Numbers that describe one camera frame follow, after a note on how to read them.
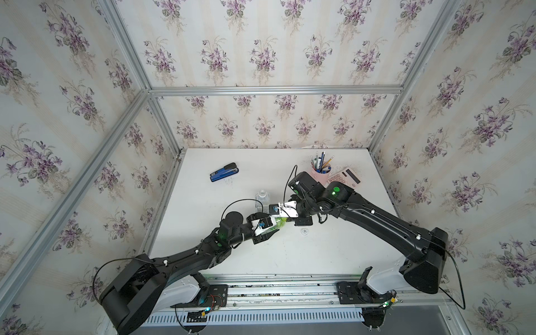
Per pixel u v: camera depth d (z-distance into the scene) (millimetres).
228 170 1073
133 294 404
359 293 656
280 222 782
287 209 619
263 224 642
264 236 704
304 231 882
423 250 404
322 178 996
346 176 1065
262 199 818
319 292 751
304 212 614
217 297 721
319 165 1012
